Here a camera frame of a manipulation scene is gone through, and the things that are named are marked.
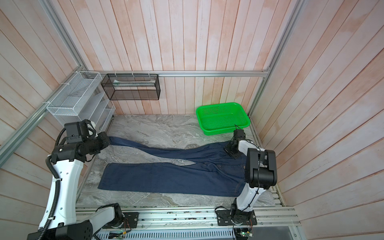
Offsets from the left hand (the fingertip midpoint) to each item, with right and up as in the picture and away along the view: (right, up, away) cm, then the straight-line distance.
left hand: (109, 141), depth 72 cm
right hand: (+66, -8, +27) cm, 72 cm away
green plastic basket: (+67, +15, +47) cm, 83 cm away
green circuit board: (+66, -44, -2) cm, 80 cm away
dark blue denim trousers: (+54, -19, +17) cm, 60 cm away
